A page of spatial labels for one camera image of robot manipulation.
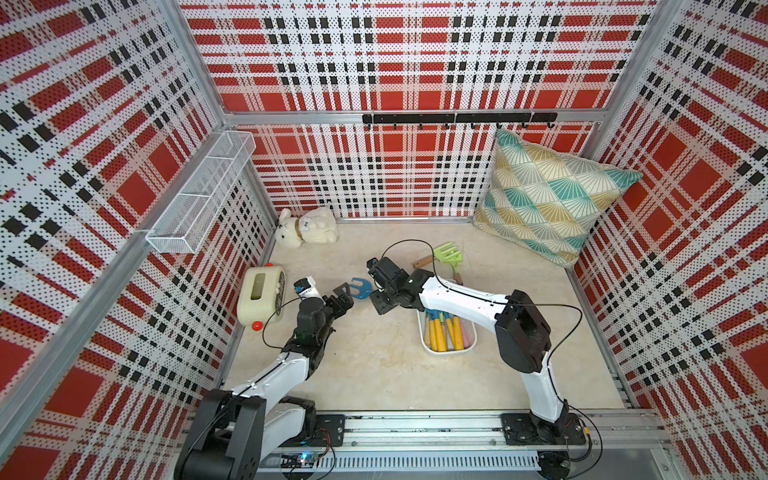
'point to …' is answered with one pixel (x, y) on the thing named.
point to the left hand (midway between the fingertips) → (343, 289)
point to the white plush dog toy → (316, 225)
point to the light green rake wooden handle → (446, 254)
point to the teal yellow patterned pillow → (545, 200)
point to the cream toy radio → (261, 295)
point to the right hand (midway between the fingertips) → (387, 294)
